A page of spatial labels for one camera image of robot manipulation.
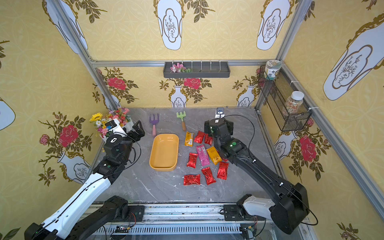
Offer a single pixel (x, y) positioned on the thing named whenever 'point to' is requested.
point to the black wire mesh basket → (277, 92)
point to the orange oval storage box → (164, 153)
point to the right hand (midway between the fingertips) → (221, 120)
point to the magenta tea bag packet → (203, 155)
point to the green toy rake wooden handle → (181, 115)
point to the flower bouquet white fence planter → (99, 119)
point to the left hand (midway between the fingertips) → (127, 125)
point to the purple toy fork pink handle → (154, 122)
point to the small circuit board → (122, 229)
